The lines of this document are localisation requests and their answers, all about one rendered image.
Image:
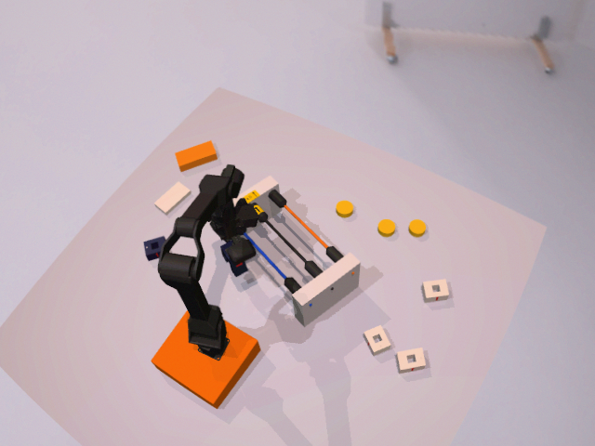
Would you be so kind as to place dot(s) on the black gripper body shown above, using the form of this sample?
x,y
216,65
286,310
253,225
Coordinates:
x,y
239,252

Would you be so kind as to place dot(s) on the yellow short cylinder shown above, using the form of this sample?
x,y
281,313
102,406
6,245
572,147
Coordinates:
x,y
417,228
386,228
344,208

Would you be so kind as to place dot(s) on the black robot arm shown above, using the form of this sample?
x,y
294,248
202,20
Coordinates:
x,y
206,326

